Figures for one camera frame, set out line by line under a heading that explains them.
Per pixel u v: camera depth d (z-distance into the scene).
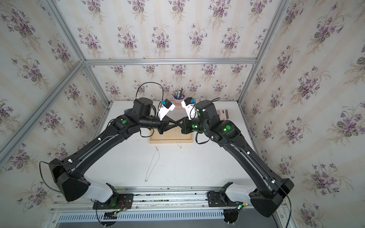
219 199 0.65
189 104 0.56
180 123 0.65
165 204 0.73
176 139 0.93
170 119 0.65
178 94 1.11
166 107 0.58
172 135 0.61
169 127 0.64
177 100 0.58
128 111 0.54
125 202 0.72
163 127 0.58
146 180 0.80
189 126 0.56
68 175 0.39
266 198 0.42
